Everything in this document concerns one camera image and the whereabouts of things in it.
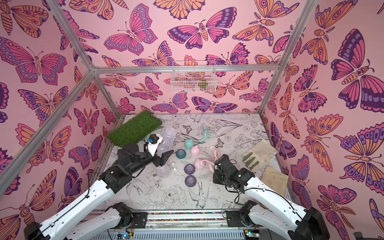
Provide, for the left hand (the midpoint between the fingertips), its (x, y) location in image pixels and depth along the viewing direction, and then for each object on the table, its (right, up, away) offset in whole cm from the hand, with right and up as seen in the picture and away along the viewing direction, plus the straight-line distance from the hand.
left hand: (168, 144), depth 71 cm
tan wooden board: (+60, -23, +16) cm, 66 cm away
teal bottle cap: (+9, -3, +29) cm, 31 cm away
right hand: (+24, -18, +10) cm, 31 cm away
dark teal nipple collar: (+4, -9, +24) cm, 26 cm away
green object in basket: (+17, +35, +24) cm, 46 cm away
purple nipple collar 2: (+10, -23, +15) cm, 29 cm away
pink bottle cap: (+13, -7, +25) cm, 29 cm away
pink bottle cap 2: (+15, -15, +17) cm, 27 cm away
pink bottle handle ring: (+27, -11, +23) cm, 37 cm away
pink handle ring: (+22, -13, +13) cm, 28 cm away
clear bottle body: (-4, -16, +10) cm, 20 cm away
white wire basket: (+12, +40, +35) cm, 55 cm away
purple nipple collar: (+9, -17, +19) cm, 27 cm away
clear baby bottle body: (+1, +2, -6) cm, 7 cm away
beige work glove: (+53, -10, +25) cm, 60 cm away
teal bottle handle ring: (+20, +1, +32) cm, 38 cm away
